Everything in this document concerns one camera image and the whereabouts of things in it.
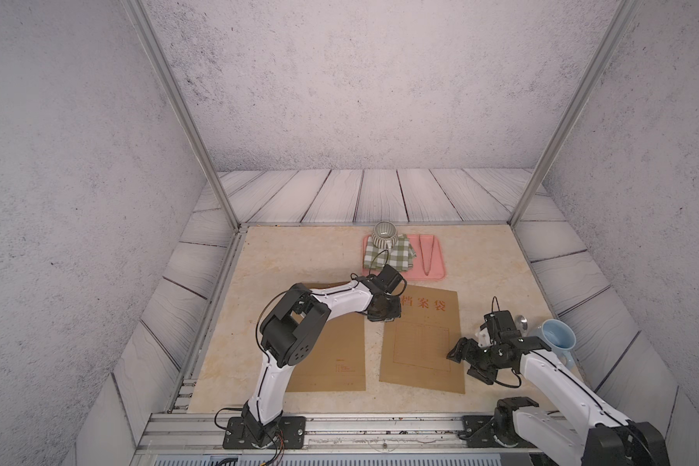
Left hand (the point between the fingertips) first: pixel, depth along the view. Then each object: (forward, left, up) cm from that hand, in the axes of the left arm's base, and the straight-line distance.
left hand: (403, 319), depth 92 cm
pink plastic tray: (+23, -12, 0) cm, 26 cm away
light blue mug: (-9, -45, +2) cm, 46 cm away
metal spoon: (-1, -37, +1) cm, 37 cm away
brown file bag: (-8, -5, -2) cm, 10 cm away
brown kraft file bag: (-13, +20, -1) cm, 24 cm away
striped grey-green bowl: (+34, +3, +3) cm, 34 cm away
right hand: (-14, -14, +1) cm, 20 cm away
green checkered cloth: (+25, -2, +1) cm, 25 cm away
